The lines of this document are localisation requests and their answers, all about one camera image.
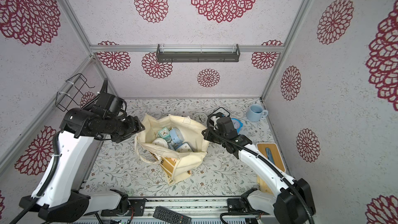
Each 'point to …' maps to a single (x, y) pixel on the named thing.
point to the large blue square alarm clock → (185, 148)
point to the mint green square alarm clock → (165, 134)
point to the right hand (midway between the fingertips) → (200, 130)
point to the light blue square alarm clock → (176, 136)
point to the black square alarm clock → (222, 110)
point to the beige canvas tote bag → (175, 166)
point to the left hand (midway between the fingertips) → (139, 133)
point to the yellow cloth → (263, 186)
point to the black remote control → (170, 216)
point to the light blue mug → (255, 112)
